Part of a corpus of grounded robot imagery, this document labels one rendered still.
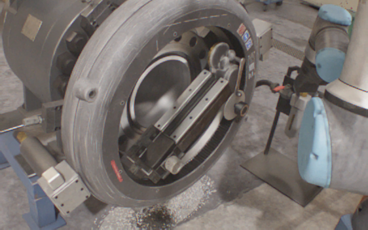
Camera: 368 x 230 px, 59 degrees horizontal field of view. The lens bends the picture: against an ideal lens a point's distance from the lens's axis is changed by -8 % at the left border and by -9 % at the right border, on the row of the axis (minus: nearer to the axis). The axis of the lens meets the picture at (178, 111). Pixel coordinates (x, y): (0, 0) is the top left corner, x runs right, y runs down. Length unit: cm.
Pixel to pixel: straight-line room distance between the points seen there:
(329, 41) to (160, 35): 41
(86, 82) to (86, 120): 9
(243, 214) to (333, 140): 112
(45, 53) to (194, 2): 53
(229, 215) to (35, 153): 91
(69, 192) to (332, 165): 67
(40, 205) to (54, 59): 57
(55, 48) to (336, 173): 89
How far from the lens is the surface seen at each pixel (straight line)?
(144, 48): 85
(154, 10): 87
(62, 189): 96
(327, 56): 85
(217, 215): 161
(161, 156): 97
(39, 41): 126
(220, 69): 117
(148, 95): 135
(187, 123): 108
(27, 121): 92
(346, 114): 57
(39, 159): 108
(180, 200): 163
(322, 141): 57
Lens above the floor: 112
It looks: 29 degrees down
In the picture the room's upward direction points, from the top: 8 degrees clockwise
